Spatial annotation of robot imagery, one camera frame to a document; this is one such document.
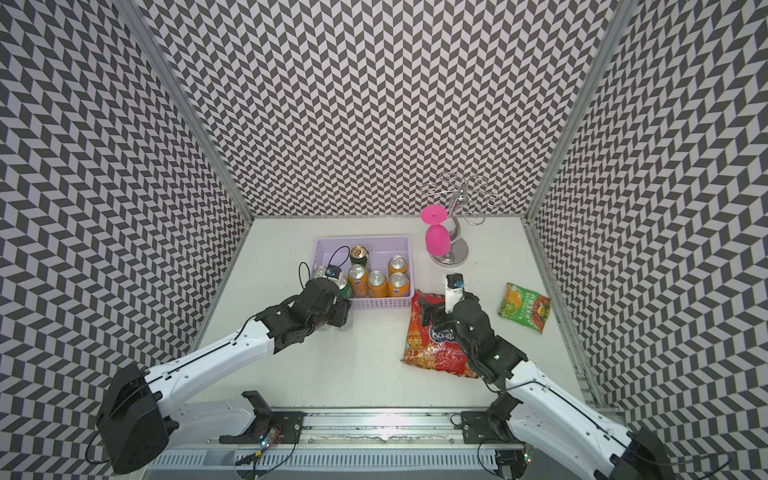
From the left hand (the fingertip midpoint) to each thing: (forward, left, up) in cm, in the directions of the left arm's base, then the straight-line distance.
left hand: (340, 303), depth 82 cm
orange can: (+9, -4, -2) cm, 10 cm away
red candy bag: (-10, -25, -8) cm, 28 cm away
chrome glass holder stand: (+23, -36, +19) cm, 47 cm away
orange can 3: (+8, -16, -3) cm, 18 cm away
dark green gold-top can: (+17, -3, -1) cm, 18 cm away
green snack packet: (+4, -55, -9) cm, 56 cm away
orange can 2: (+8, -10, -3) cm, 13 cm away
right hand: (-1, -27, +3) cm, 27 cm away
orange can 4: (+15, -16, -3) cm, 22 cm away
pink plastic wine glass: (+19, -29, +4) cm, 34 cm away
